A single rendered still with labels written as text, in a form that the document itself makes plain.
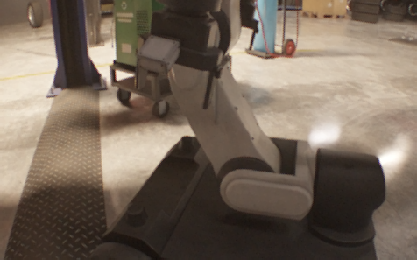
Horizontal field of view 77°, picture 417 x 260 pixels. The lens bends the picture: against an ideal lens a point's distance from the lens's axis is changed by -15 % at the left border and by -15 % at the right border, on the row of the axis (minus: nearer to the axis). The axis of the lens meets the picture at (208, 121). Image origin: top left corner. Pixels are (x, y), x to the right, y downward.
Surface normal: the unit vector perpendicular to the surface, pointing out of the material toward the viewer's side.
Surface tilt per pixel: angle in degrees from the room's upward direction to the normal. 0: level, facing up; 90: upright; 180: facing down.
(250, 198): 90
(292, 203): 90
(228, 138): 90
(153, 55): 32
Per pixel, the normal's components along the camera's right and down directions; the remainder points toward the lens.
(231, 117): -0.27, 0.40
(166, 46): 0.03, -0.55
